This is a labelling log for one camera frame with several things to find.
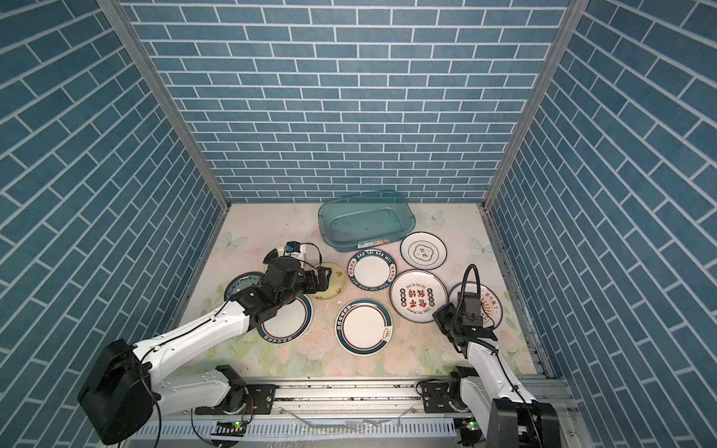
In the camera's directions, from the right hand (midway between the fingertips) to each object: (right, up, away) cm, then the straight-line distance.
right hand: (436, 312), depth 89 cm
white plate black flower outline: (-1, +19, +17) cm, 25 cm away
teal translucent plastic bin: (-24, +31, +27) cm, 48 cm away
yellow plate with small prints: (-33, +8, +6) cm, 34 cm away
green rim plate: (-46, -2, -4) cm, 46 cm away
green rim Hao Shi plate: (-21, +12, +11) cm, 26 cm away
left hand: (-34, +14, -6) cm, 37 cm away
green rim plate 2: (-24, -4, -2) cm, 24 cm away
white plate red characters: (-6, +5, +5) cm, 9 cm away
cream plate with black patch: (-56, +18, +16) cm, 61 cm away
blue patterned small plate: (-66, +9, +7) cm, 67 cm away
